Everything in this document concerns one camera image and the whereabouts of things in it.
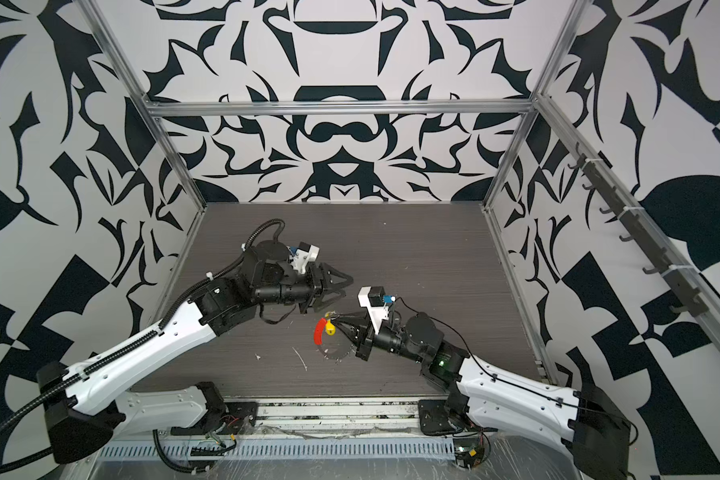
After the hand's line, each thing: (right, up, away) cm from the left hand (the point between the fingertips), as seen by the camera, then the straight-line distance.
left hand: (355, 280), depth 62 cm
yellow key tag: (-5, -11, +4) cm, 13 cm away
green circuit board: (+26, -41, +9) cm, 50 cm away
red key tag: (-8, -12, +5) cm, 15 cm away
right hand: (-4, -9, +1) cm, 10 cm away
